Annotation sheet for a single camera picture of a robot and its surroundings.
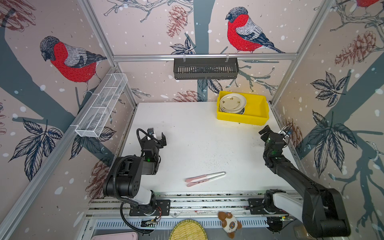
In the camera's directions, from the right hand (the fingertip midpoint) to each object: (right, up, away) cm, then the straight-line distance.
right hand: (271, 131), depth 84 cm
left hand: (-70, -2, +6) cm, 70 cm away
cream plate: (-15, +19, +29) cm, 38 cm away
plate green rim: (-9, +11, +27) cm, 30 cm away
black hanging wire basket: (-36, +43, +21) cm, 60 cm away
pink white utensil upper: (-37, -26, 0) cm, 45 cm away
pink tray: (-80, -45, -18) cm, 93 cm away
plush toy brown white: (-28, -41, -17) cm, 52 cm away
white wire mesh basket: (-95, +14, -5) cm, 96 cm away
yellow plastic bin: (+4, +13, +30) cm, 33 cm away
